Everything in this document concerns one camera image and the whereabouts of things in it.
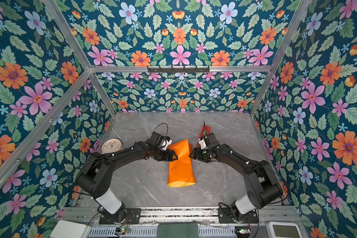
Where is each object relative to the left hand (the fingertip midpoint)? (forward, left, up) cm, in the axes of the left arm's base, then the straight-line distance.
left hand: (175, 159), depth 89 cm
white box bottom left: (-31, +54, -3) cm, 62 cm away
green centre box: (-36, 0, -5) cm, 36 cm away
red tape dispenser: (+21, -23, +2) cm, 31 cm away
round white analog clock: (+15, +43, -2) cm, 45 cm away
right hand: (+1, -13, +3) cm, 13 cm away
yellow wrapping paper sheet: (-8, -3, 0) cm, 8 cm away
